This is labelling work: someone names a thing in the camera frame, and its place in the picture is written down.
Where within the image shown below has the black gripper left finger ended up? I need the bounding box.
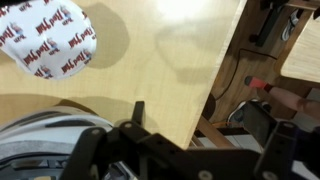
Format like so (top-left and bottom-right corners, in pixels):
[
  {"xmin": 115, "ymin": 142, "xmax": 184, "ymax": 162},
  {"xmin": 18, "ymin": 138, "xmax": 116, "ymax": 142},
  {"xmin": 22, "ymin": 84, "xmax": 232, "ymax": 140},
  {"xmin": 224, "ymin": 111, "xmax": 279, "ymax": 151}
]
[{"xmin": 59, "ymin": 101, "xmax": 168, "ymax": 180}]

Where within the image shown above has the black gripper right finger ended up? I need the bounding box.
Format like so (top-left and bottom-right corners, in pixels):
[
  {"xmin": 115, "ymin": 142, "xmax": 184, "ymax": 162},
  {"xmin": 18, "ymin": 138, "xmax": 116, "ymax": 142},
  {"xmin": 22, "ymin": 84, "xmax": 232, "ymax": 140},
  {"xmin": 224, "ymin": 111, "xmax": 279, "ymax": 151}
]
[{"xmin": 243, "ymin": 101, "xmax": 320, "ymax": 180}]

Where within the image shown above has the yogurt cup printed foil lid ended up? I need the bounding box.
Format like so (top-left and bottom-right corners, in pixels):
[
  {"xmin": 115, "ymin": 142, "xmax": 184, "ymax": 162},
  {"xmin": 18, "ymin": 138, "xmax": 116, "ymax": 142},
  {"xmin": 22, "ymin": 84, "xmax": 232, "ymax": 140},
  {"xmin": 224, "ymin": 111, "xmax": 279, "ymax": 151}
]
[{"xmin": 0, "ymin": 0, "xmax": 98, "ymax": 80}]

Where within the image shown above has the grey sneaker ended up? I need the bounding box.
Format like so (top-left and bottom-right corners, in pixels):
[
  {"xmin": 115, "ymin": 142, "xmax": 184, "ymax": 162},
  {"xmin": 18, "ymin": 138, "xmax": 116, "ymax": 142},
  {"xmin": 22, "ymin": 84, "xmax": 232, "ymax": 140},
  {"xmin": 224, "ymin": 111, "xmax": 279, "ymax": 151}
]
[{"xmin": 228, "ymin": 99, "xmax": 273, "ymax": 126}]

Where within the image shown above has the light wooden dining table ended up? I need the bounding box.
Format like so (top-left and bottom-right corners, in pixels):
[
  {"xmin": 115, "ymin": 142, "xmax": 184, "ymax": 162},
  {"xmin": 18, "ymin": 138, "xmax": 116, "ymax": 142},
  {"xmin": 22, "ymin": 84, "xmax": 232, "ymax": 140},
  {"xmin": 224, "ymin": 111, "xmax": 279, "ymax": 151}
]
[{"xmin": 0, "ymin": 0, "xmax": 248, "ymax": 149}]

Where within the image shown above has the white sneaker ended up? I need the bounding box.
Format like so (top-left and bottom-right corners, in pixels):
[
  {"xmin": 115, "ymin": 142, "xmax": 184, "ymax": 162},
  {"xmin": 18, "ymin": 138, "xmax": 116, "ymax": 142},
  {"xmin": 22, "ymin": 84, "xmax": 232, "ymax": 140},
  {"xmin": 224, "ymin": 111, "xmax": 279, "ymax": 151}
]
[{"xmin": 280, "ymin": 9, "xmax": 301, "ymax": 42}]

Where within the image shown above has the black stand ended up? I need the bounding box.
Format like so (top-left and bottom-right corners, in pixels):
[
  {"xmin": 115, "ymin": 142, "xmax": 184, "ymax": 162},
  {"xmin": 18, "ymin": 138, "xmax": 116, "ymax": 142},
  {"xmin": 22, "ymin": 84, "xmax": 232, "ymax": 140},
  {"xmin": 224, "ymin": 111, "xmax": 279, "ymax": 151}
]
[{"xmin": 249, "ymin": 0, "xmax": 291, "ymax": 48}]

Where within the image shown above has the black floor cable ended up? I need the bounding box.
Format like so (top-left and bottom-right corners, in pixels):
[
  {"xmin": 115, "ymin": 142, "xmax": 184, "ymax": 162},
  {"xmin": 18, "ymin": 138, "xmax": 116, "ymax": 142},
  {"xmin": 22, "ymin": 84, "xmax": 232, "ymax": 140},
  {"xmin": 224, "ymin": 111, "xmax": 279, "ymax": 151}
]
[{"xmin": 214, "ymin": 48, "xmax": 279, "ymax": 101}]

